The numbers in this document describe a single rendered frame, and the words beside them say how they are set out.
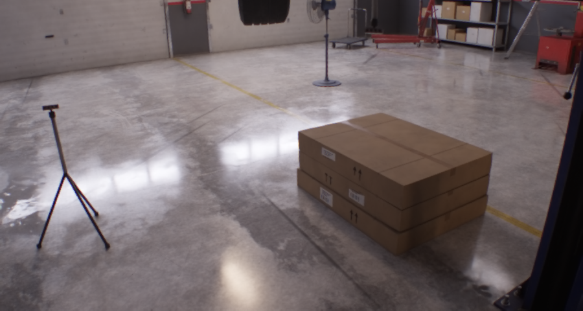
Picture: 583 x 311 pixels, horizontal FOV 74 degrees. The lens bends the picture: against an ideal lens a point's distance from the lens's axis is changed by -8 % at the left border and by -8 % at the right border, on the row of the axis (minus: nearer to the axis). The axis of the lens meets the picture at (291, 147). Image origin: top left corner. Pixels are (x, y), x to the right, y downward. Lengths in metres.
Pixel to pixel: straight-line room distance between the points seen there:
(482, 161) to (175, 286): 1.98
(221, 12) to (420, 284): 8.64
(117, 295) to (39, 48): 7.56
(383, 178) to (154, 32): 7.89
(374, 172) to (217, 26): 8.06
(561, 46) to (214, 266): 7.40
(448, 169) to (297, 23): 8.90
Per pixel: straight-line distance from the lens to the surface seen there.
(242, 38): 10.41
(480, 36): 10.76
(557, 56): 8.68
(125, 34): 9.60
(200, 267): 2.48
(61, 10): 9.44
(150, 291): 2.38
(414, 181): 2.37
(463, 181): 2.75
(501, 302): 2.34
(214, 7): 10.09
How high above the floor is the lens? 1.48
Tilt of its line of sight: 22 degrees down
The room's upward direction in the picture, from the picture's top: 1 degrees counter-clockwise
